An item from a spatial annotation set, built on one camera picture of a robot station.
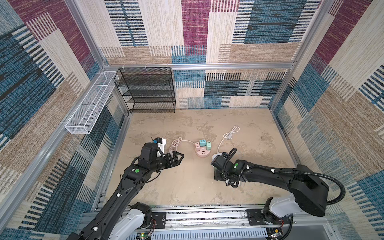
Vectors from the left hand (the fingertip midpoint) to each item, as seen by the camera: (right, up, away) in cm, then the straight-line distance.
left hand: (178, 155), depth 76 cm
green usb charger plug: (+17, +3, +16) cm, 24 cm away
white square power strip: (+22, -4, +21) cm, 30 cm away
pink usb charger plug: (+10, +2, +16) cm, 19 cm away
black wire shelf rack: (-26, +40, +33) cm, 58 cm away
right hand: (+22, -14, +9) cm, 28 cm away
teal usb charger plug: (+13, +4, +18) cm, 23 cm away
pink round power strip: (+13, -2, +18) cm, 23 cm away
